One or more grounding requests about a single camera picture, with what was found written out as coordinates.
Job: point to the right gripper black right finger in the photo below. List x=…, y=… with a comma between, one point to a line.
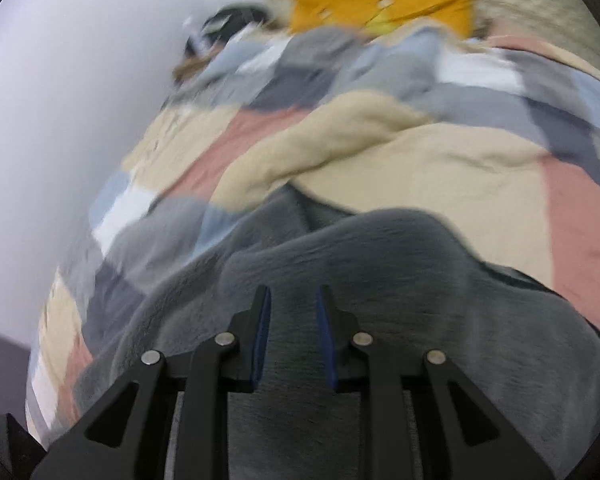
x=420, y=415

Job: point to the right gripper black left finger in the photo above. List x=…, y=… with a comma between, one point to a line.
x=167, y=415

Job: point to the grey fleece sweater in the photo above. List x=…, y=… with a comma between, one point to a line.
x=177, y=276

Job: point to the multicolour patchwork blanket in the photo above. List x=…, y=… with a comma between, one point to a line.
x=500, y=137

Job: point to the black items on nightstand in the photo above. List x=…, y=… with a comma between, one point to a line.
x=206, y=39

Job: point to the yellow pillow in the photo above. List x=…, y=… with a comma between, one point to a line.
x=385, y=2

